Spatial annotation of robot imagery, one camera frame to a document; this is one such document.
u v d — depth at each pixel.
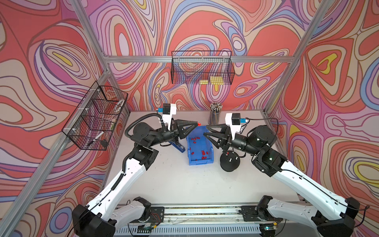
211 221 0.73
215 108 0.98
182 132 0.53
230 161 0.82
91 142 0.72
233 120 0.46
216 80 0.82
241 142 0.50
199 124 0.54
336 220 0.39
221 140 0.50
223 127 0.54
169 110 0.48
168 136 0.51
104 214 0.38
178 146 0.96
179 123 0.53
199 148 0.97
